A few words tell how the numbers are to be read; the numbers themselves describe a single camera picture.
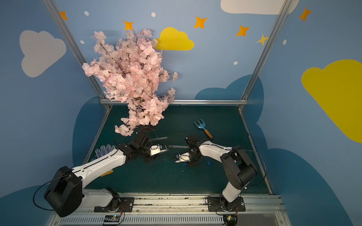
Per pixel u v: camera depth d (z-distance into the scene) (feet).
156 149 2.40
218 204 2.43
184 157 2.61
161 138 3.32
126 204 2.47
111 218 2.40
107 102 3.97
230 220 2.40
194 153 2.27
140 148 2.19
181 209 2.41
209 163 2.90
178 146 3.19
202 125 3.53
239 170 1.52
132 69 2.21
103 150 3.09
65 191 1.34
